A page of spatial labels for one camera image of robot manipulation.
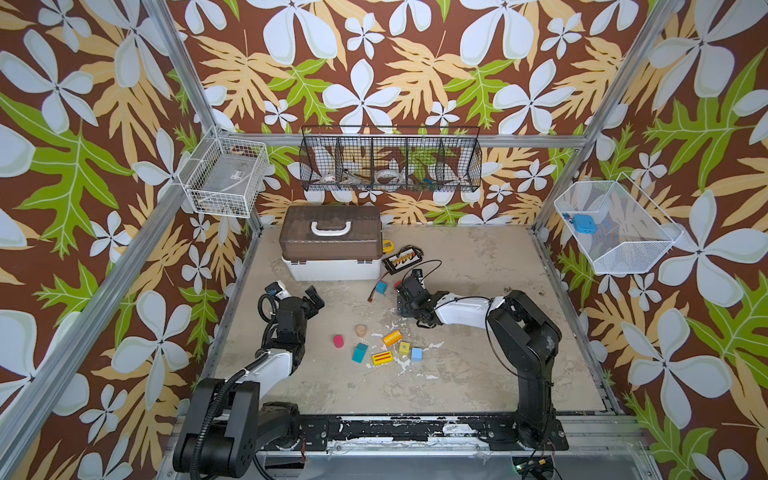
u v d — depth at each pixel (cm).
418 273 88
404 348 86
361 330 91
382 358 86
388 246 111
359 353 88
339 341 90
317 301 82
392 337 91
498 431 74
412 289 77
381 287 101
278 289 77
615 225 82
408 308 76
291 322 66
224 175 86
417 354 86
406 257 108
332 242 90
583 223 86
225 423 42
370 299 99
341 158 98
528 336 51
